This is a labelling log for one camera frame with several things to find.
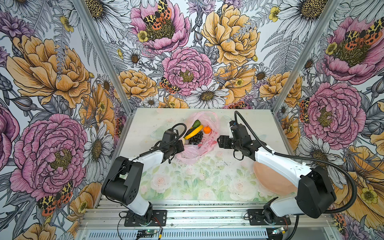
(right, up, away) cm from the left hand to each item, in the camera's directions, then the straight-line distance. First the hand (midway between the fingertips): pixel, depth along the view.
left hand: (182, 149), depth 94 cm
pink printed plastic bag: (+18, +15, +5) cm, 24 cm away
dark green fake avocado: (+9, +16, +14) cm, 23 cm away
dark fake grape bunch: (+8, +5, +5) cm, 11 cm away
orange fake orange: (+16, +12, +12) cm, 23 cm away
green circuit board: (-14, -35, -23) cm, 44 cm away
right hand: (+24, +4, -8) cm, 25 cm away
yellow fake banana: (+7, +10, +8) cm, 14 cm away
